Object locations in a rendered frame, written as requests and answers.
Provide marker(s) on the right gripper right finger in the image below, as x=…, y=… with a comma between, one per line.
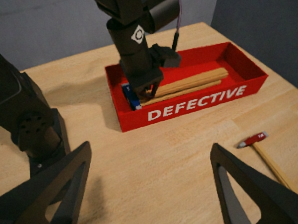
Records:
x=277, y=203

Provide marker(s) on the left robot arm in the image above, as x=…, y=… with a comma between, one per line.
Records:
x=24, y=111

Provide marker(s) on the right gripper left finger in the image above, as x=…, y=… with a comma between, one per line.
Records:
x=27, y=202

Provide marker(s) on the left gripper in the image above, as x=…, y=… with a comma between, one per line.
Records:
x=142, y=70

